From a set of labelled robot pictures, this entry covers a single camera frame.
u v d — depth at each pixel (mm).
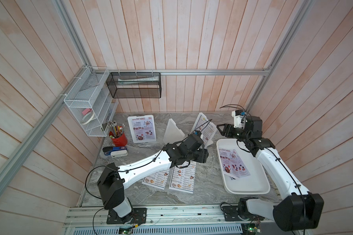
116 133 945
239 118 699
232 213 736
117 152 950
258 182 833
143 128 954
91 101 687
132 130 952
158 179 857
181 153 555
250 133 593
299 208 389
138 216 735
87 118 823
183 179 858
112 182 409
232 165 879
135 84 1040
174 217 743
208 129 899
